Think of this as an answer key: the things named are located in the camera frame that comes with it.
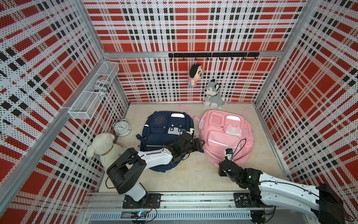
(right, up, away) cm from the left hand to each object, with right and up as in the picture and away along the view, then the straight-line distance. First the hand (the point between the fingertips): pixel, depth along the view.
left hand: (204, 143), depth 85 cm
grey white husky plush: (+10, +31, +26) cm, 42 cm away
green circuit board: (-36, -33, -15) cm, 51 cm away
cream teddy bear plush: (-58, 0, -9) cm, 59 cm away
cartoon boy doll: (-5, +45, +6) cm, 46 cm away
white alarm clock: (-58, +8, +16) cm, 61 cm away
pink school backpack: (+15, +7, +13) cm, 21 cm away
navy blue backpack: (-29, +8, +15) cm, 33 cm away
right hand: (+10, -12, -3) cm, 16 cm away
